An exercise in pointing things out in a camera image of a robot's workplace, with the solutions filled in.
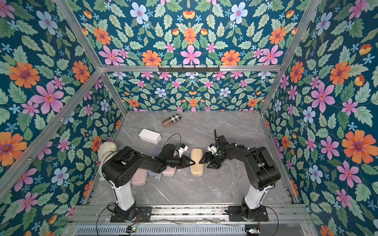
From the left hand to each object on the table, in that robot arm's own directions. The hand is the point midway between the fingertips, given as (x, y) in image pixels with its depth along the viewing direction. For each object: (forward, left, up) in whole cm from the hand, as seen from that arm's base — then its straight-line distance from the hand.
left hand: (195, 163), depth 88 cm
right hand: (+1, -7, -1) cm, 7 cm away
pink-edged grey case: (-5, +15, +2) cm, 16 cm away
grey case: (-5, +22, -1) cm, 23 cm away
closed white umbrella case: (+24, +31, -1) cm, 39 cm away
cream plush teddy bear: (+10, +55, +5) cm, 56 cm away
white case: (+6, -1, +1) cm, 6 cm away
